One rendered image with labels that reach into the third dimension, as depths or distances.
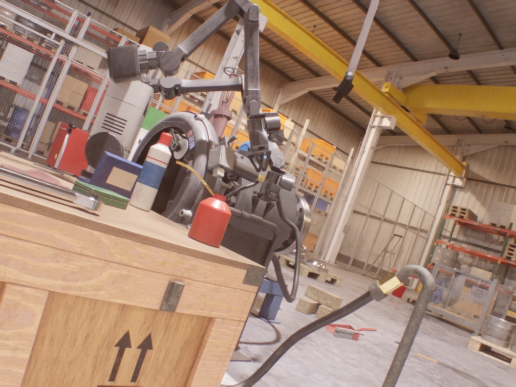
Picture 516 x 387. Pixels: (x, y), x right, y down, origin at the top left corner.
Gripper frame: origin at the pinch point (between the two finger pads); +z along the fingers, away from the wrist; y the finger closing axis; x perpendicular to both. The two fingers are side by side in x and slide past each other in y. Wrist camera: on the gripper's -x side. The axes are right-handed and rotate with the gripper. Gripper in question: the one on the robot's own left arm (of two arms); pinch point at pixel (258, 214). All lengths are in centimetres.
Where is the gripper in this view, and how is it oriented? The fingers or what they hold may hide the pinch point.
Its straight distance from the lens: 191.5
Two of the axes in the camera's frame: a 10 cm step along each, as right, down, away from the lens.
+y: 8.9, 3.6, 2.7
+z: -3.5, 9.3, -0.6
